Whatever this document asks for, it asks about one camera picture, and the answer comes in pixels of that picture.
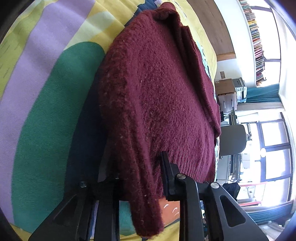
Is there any maroon knit sweater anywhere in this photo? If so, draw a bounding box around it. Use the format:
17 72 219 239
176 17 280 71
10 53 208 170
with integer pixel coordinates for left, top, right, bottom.
98 2 221 237

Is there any teal curtain left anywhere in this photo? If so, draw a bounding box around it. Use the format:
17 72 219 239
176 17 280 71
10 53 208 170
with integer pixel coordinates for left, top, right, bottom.
243 200 293 225

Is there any teal curtain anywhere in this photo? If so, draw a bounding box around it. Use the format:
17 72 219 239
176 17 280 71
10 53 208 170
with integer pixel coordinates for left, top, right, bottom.
246 84 281 103
243 200 293 225

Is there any grey office chair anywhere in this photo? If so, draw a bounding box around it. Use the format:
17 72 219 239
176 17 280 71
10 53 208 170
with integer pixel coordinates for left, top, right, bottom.
219 125 247 156

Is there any yellow dinosaur bedspread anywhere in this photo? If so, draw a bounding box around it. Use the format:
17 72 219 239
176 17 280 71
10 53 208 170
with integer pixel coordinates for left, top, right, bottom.
0 0 219 241

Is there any wooden drawer nightstand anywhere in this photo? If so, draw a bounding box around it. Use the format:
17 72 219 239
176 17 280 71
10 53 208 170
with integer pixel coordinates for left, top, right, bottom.
215 79 237 113

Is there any grey printer box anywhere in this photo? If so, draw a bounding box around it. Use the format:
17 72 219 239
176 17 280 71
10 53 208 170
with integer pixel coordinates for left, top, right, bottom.
232 77 247 103

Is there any teal curtain right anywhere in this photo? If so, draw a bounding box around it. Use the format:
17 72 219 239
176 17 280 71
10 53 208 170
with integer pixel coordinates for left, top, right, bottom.
246 84 281 103

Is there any row of books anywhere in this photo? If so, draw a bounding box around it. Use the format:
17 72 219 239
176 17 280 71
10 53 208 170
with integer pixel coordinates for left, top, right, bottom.
239 0 265 86

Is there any wooden headboard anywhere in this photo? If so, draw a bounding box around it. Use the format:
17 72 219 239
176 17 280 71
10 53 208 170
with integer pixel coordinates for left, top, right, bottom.
188 0 236 61

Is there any wall socket near nightstand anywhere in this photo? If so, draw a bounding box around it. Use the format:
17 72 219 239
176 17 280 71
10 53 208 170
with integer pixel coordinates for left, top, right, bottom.
220 71 226 79

